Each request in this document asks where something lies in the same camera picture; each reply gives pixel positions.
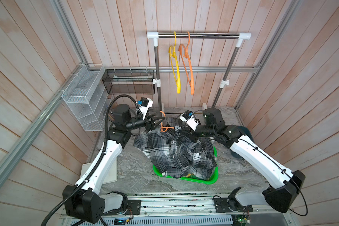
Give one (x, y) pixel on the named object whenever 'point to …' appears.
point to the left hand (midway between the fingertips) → (160, 116)
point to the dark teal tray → (244, 131)
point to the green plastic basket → (189, 177)
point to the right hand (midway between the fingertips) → (180, 129)
